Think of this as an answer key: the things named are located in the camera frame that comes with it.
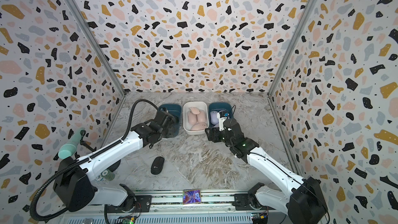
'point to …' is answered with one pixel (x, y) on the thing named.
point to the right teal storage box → (226, 107)
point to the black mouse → (157, 165)
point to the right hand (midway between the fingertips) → (213, 129)
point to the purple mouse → (214, 120)
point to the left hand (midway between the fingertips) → (174, 128)
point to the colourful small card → (191, 196)
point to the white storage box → (186, 128)
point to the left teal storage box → (175, 110)
